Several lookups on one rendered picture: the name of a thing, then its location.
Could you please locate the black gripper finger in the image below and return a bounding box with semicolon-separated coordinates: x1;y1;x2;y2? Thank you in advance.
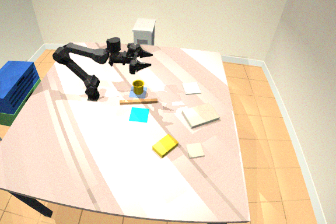
136;60;152;73
139;47;153;58

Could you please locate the cream flat rectangular block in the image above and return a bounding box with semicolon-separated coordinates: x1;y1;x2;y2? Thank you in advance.
182;103;220;129

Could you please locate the yellow rectangular block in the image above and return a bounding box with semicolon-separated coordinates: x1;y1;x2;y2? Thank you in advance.
152;134;179;158

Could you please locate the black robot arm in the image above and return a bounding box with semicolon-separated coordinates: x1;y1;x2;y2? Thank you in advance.
52;37;137;102

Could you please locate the olive-yellow cup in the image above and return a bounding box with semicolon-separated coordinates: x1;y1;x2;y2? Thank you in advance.
132;79;144;95

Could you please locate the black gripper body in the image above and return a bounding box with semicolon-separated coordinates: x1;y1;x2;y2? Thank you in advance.
120;44;140;75

